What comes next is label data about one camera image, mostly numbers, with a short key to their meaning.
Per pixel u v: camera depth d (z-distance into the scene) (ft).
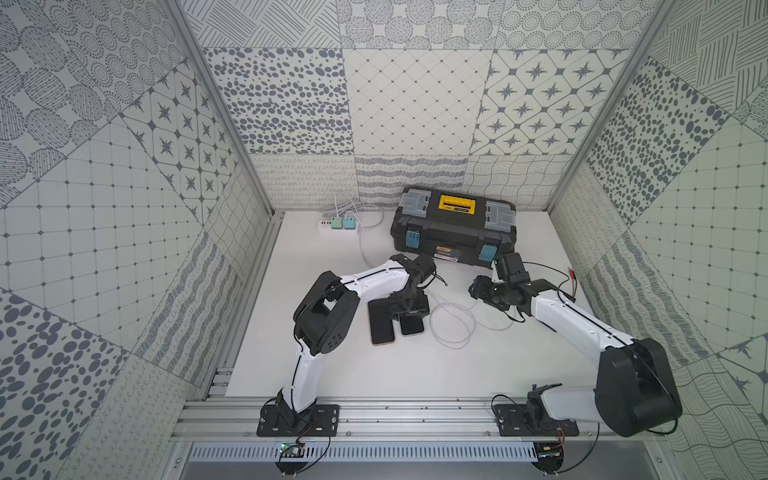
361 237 3.78
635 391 1.35
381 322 2.97
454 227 3.08
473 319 3.04
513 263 2.29
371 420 2.54
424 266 2.64
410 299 2.57
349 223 3.59
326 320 1.69
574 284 3.29
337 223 3.63
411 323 2.89
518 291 2.09
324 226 3.74
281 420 2.09
